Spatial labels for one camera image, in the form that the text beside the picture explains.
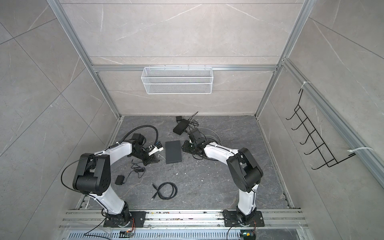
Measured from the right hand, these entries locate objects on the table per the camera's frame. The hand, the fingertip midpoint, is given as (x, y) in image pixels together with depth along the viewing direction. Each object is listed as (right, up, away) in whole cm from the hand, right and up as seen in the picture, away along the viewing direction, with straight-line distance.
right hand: (183, 146), depth 93 cm
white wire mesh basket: (-5, +44, +8) cm, 45 cm away
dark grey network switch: (-7, -4, +5) cm, 10 cm away
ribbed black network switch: (-3, +12, +18) cm, 22 cm away
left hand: (-18, -7, 0) cm, 19 cm away
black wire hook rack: (+63, +8, -25) cm, 68 cm away
